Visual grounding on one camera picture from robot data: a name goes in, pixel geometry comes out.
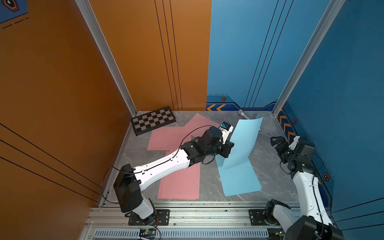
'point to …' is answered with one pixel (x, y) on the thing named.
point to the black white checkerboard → (152, 120)
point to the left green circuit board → (150, 233)
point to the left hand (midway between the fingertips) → (234, 143)
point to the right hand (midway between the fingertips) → (275, 142)
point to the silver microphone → (242, 113)
